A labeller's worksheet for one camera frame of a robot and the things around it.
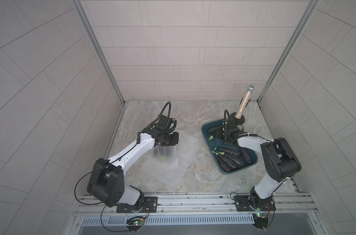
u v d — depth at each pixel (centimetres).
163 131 63
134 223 65
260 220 69
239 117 91
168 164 79
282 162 47
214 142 99
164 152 83
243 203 71
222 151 87
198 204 72
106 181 40
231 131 74
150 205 70
